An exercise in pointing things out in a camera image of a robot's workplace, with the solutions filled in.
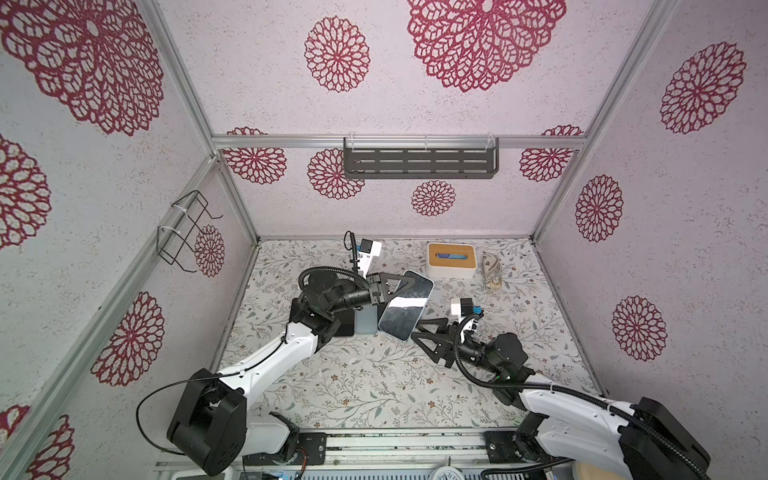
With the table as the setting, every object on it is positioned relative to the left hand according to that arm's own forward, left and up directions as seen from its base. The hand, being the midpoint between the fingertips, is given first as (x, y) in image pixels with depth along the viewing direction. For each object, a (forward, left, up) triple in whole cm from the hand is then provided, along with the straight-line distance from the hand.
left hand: (414, 285), depth 64 cm
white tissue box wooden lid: (+34, -18, -33) cm, 51 cm away
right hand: (-8, 0, -7) cm, 10 cm away
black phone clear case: (-5, +2, -3) cm, 6 cm away
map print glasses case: (+28, -32, -31) cm, 53 cm away
